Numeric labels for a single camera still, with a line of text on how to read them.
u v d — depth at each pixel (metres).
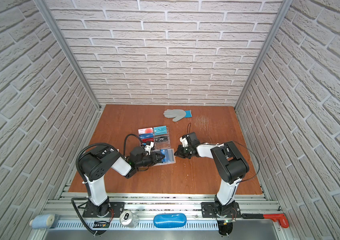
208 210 0.73
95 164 0.50
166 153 0.92
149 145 0.87
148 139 0.95
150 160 0.83
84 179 0.52
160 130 0.95
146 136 0.94
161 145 0.96
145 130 0.94
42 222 0.63
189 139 0.79
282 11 0.70
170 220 0.68
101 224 0.72
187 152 0.83
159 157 0.88
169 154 0.92
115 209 0.73
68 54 0.87
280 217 0.71
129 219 0.61
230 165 0.49
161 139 0.95
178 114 1.14
